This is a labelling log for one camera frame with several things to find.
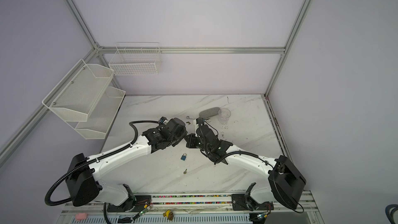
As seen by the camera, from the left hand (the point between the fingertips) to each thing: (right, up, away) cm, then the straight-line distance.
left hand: (185, 131), depth 80 cm
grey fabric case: (+14, +9, +25) cm, 30 cm away
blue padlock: (-2, -16, +8) cm, 18 cm away
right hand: (-1, -3, -3) cm, 4 cm away
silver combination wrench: (-2, +6, +27) cm, 28 cm away
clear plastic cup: (+23, +7, +26) cm, 36 cm away
